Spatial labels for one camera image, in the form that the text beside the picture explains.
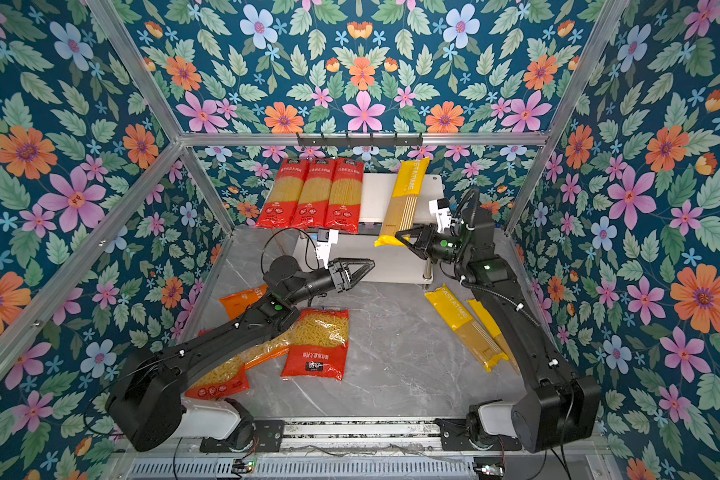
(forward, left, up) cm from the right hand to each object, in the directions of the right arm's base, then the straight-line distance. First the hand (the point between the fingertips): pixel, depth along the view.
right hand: (398, 234), depth 68 cm
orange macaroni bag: (-12, +35, -34) cm, 50 cm away
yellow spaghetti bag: (-3, -21, -36) cm, 42 cm away
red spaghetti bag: (+12, +29, 0) cm, 32 cm away
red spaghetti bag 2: (+11, +22, 0) cm, 24 cm away
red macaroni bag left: (-22, +46, -33) cm, 61 cm away
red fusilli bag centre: (-12, +23, -34) cm, 43 cm away
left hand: (-7, +6, -1) cm, 9 cm away
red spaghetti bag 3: (+10, +13, 0) cm, 17 cm away
